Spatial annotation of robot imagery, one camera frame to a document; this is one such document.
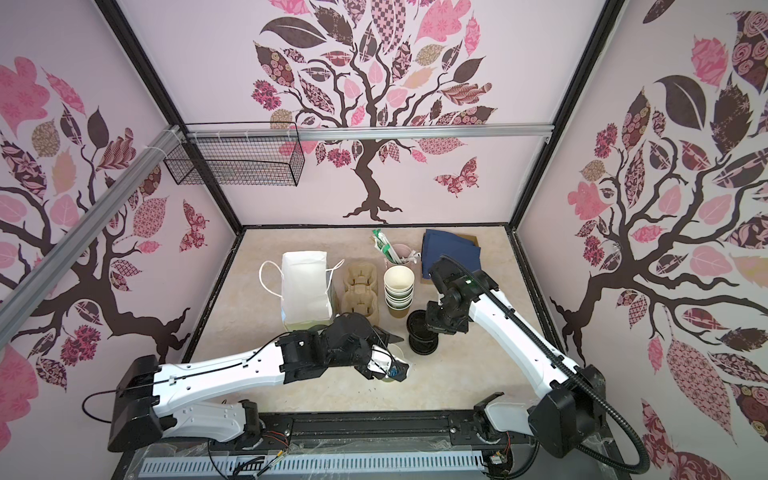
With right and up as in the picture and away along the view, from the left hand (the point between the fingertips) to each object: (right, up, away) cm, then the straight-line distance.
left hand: (395, 348), depth 70 cm
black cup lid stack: (+7, +1, +3) cm, 7 cm away
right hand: (+10, +4, +6) cm, 12 cm away
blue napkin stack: (+16, +26, +39) cm, 49 cm away
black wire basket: (-51, +55, +24) cm, 79 cm away
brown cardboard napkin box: (+10, +14, +26) cm, 31 cm away
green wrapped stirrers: (-6, +29, +22) cm, 37 cm away
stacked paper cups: (+1, +13, +11) cm, 17 cm away
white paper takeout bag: (-30, +7, +29) cm, 42 cm away
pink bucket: (+2, +24, +29) cm, 38 cm away
